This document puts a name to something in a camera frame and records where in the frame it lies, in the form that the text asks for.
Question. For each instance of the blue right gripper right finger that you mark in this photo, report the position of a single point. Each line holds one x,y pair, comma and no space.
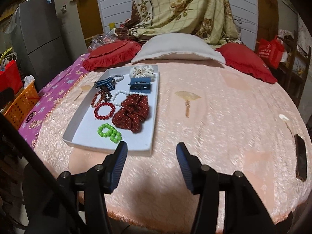
190,168

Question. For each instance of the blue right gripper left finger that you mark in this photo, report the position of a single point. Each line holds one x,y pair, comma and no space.
116,165

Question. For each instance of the dark red dotted scrunchie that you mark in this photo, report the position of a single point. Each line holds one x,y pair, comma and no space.
134,111

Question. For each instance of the blue hair claw clip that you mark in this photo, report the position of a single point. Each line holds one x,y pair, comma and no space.
140,85

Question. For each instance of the pink quilted bedspread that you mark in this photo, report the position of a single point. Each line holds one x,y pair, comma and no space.
230,121

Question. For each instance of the magenta floral bedsheet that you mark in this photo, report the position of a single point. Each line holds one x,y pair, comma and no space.
50,96

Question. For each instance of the white charger plug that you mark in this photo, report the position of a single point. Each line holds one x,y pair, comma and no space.
283,117

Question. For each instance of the left red ruffled pillow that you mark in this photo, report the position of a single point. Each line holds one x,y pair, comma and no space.
112,54

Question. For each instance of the red ruffled pillow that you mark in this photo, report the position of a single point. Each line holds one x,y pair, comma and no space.
112,54
243,59

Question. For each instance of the black smartphone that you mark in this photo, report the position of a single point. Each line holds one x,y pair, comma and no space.
301,166

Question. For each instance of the orange plastic basket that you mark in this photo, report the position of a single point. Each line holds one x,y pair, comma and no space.
21,106

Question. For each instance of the right red ruffled pillow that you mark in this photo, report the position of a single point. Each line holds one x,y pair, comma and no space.
243,59

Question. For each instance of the clear plastic bag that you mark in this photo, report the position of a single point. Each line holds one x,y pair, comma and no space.
102,39

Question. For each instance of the grey white pillow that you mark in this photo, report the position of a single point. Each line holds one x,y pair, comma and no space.
177,46

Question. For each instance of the red storage container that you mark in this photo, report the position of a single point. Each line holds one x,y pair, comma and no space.
10,78

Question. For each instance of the wooden shelf rack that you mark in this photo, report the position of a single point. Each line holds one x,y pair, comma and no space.
295,70

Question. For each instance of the red shopping bag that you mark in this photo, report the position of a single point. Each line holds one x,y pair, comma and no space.
270,52

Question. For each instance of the grey refrigerator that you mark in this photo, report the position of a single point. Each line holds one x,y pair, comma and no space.
47,38

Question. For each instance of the yellow floral blanket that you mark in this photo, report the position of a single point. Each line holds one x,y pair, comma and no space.
210,20

